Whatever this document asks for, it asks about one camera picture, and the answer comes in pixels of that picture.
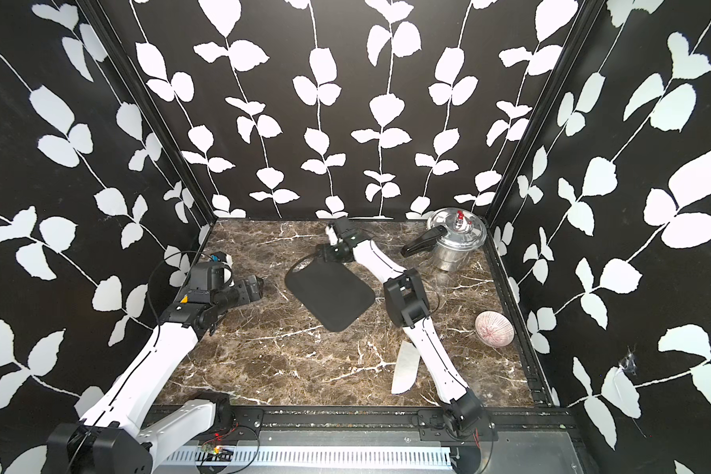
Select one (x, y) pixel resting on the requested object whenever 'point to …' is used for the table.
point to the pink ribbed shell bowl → (495, 328)
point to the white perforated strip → (325, 456)
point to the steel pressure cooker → (451, 234)
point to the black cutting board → (331, 290)
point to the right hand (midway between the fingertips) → (325, 256)
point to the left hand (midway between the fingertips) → (248, 280)
